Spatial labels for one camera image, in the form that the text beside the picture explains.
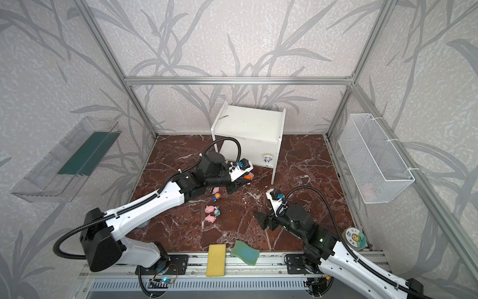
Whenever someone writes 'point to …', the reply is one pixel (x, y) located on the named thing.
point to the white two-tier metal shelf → (258, 132)
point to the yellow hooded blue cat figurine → (216, 197)
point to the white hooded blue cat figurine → (267, 158)
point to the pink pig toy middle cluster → (209, 208)
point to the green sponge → (248, 254)
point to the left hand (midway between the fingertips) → (250, 171)
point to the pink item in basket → (366, 191)
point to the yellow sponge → (216, 260)
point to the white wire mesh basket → (379, 172)
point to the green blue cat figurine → (217, 212)
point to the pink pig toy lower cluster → (210, 218)
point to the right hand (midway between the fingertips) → (261, 199)
